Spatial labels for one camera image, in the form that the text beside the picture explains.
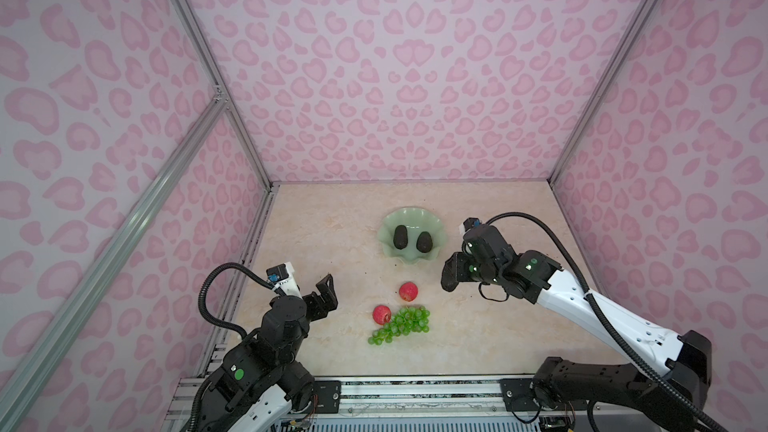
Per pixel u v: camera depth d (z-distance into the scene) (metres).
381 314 0.83
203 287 0.45
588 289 0.47
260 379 0.47
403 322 0.82
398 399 0.75
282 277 0.59
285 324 0.49
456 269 0.66
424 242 0.97
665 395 0.35
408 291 0.86
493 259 0.55
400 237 0.98
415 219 1.03
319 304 0.61
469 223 0.69
